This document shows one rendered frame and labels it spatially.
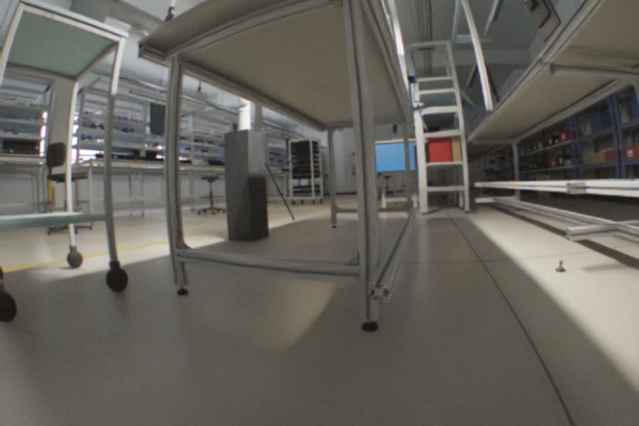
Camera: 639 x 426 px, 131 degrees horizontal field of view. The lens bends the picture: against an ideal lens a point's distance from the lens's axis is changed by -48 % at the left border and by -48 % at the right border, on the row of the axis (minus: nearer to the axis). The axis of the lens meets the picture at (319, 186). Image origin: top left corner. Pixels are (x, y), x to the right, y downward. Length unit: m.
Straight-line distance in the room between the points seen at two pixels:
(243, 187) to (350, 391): 1.78
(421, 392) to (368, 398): 0.10
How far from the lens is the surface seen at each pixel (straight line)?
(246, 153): 2.12
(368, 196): 0.66
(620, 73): 1.54
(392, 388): 0.58
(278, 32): 1.13
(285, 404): 0.55
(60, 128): 5.06
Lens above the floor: 0.38
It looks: level
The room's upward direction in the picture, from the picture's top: 3 degrees counter-clockwise
